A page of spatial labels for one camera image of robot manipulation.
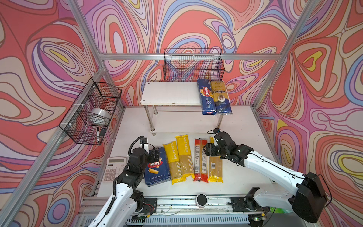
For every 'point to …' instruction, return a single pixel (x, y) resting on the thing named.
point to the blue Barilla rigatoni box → (157, 172)
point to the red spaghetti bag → (201, 168)
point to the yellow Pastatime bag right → (185, 155)
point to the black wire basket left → (88, 118)
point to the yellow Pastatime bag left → (171, 152)
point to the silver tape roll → (99, 115)
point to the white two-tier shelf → (174, 107)
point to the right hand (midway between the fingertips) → (209, 150)
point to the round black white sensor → (201, 200)
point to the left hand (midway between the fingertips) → (151, 147)
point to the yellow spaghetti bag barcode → (213, 165)
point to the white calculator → (114, 165)
